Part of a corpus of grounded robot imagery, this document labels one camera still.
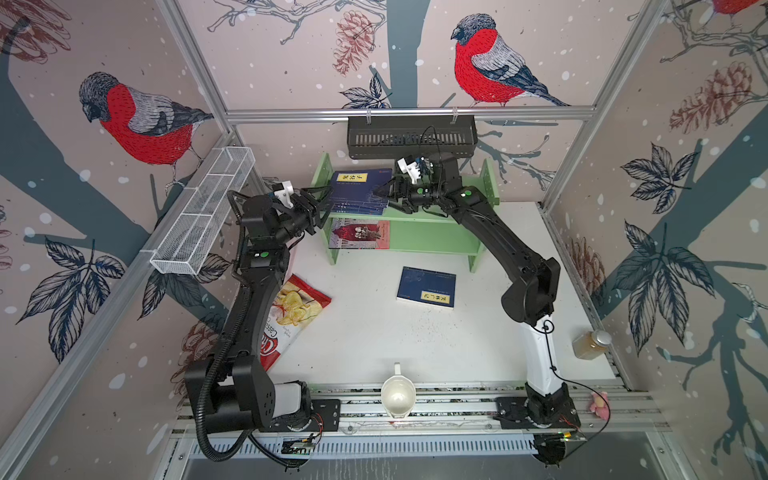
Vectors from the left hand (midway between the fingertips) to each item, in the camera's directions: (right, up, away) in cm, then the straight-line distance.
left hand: (339, 188), depth 70 cm
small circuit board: (-11, -63, +1) cm, 64 cm away
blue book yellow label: (+5, -4, +11) cm, 13 cm away
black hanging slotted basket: (+13, +25, +37) cm, 46 cm away
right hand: (+10, 0, +9) cm, 14 cm away
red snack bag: (-17, -33, +18) cm, 41 cm away
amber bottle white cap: (+66, -41, +8) cm, 78 cm away
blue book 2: (+24, -28, +28) cm, 47 cm away
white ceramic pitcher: (+14, -53, +6) cm, 55 cm away
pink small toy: (+65, -54, +3) cm, 84 cm away
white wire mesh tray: (-38, -14, +1) cm, 41 cm away
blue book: (+3, +4, +16) cm, 16 cm away
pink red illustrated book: (+2, -11, +26) cm, 28 cm away
